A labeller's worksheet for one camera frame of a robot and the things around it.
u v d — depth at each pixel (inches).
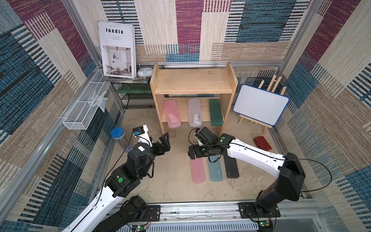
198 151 28.1
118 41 30.0
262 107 36.2
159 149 22.6
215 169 34.6
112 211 17.8
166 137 25.3
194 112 34.2
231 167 34.8
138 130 21.4
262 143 38.1
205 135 24.1
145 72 33.7
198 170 34.0
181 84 28.4
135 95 45.2
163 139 23.1
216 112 34.0
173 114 33.5
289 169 16.9
